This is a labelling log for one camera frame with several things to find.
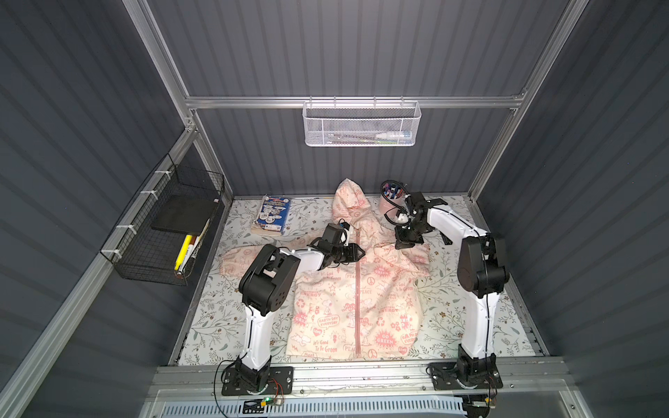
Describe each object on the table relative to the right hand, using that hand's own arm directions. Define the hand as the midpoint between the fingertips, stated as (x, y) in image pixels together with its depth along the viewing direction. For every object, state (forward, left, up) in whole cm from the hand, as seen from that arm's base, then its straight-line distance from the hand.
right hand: (400, 245), depth 97 cm
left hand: (-4, +13, -2) cm, 13 cm away
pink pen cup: (+11, +4, +9) cm, 15 cm away
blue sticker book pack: (+19, +52, -3) cm, 56 cm away
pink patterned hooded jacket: (-19, +17, -5) cm, 25 cm away
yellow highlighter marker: (-17, +65, +21) cm, 71 cm away
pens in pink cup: (+22, +1, +7) cm, 23 cm away
